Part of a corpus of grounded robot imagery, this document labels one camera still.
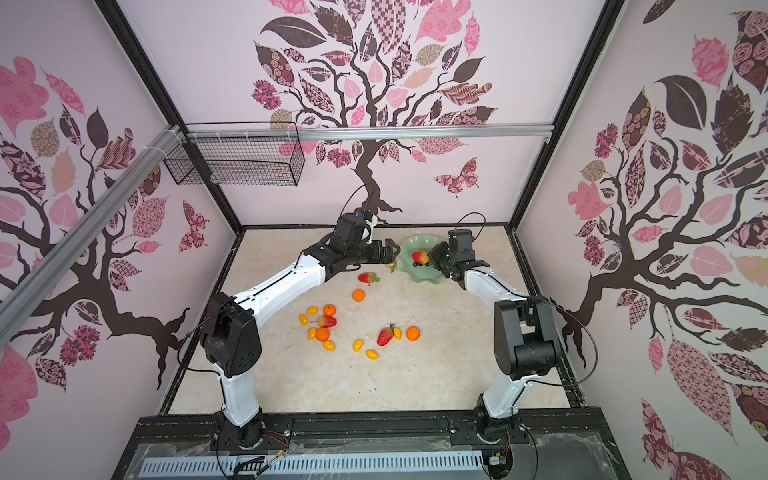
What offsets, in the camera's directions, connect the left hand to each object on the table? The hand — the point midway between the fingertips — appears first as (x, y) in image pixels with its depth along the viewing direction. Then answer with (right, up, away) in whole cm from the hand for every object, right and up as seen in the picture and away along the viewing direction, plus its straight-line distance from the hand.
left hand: (388, 252), depth 86 cm
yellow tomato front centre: (-9, -28, +2) cm, 30 cm away
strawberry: (+10, -2, +7) cm, 13 cm away
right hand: (+14, +1, +8) cm, 16 cm away
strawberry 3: (-1, -26, +3) cm, 26 cm away
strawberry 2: (-7, -9, +17) cm, 20 cm away
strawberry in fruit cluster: (-20, -22, +6) cm, 30 cm away
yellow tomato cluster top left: (-25, -19, +9) cm, 32 cm away
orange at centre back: (-10, -15, +12) cm, 22 cm away
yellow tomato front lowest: (-5, -30, 0) cm, 31 cm away
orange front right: (+8, -25, +4) cm, 26 cm away
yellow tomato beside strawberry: (+3, -25, +4) cm, 25 cm away
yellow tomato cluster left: (-27, -21, +7) cm, 35 cm away
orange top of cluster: (-19, -19, +9) cm, 28 cm away
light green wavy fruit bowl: (+10, +3, +23) cm, 25 cm away
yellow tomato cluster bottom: (-18, -28, +2) cm, 34 cm away
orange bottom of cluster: (-20, -25, +3) cm, 33 cm away
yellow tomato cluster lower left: (-24, -25, +4) cm, 35 cm away
